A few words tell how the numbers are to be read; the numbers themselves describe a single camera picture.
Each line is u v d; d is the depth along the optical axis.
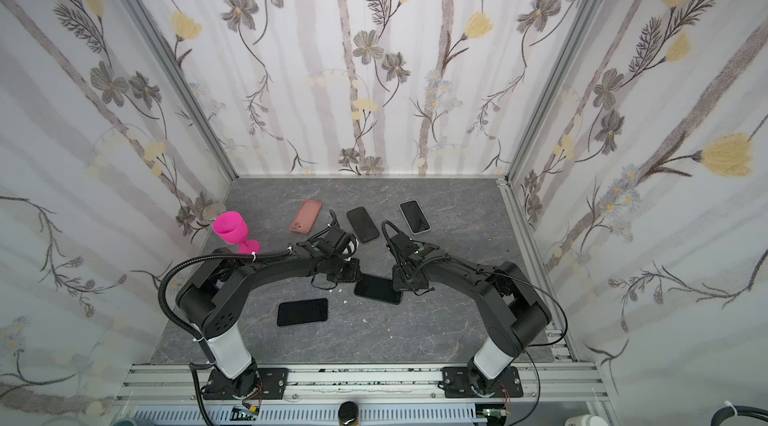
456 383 0.73
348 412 0.63
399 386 0.75
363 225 1.06
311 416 0.70
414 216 1.06
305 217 1.08
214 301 0.48
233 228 0.86
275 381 0.73
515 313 0.46
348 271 0.84
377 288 0.99
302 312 0.89
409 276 0.63
